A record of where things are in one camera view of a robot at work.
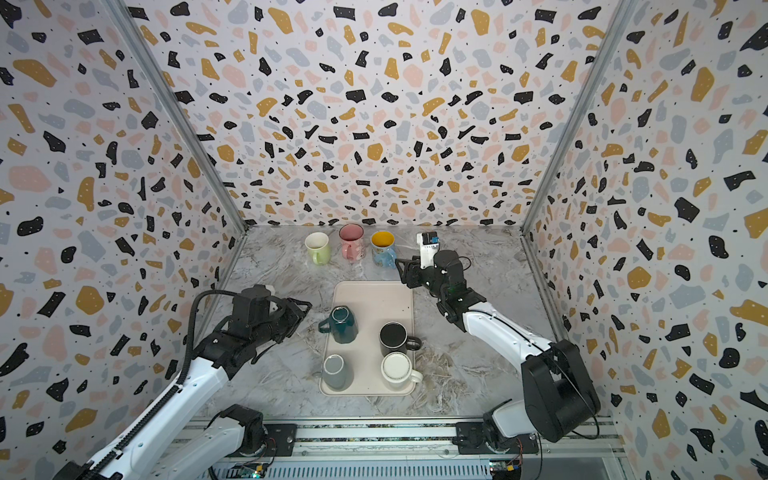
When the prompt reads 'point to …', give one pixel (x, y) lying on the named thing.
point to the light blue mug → (383, 249)
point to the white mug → (396, 370)
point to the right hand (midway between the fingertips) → (400, 253)
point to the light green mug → (317, 244)
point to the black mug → (393, 337)
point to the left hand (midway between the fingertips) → (310, 303)
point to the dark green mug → (341, 324)
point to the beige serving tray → (372, 304)
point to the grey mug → (337, 375)
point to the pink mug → (351, 237)
